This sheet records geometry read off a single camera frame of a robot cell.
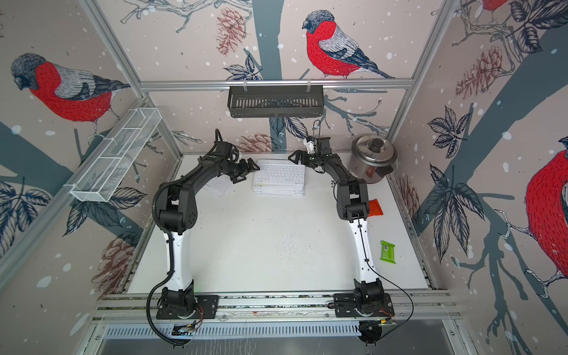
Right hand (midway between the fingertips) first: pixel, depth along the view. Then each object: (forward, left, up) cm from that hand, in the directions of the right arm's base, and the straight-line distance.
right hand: (296, 157), depth 109 cm
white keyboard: (-7, +9, -3) cm, 12 cm away
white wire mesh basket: (-30, +64, +23) cm, 75 cm away
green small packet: (-44, -37, -7) cm, 58 cm away
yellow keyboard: (-15, +8, -6) cm, 18 cm away
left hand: (-10, +18, +3) cm, 21 cm away
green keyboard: (-17, +2, -8) cm, 19 cm away
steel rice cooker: (-8, -34, +9) cm, 36 cm away
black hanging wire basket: (+19, +11, +20) cm, 29 cm away
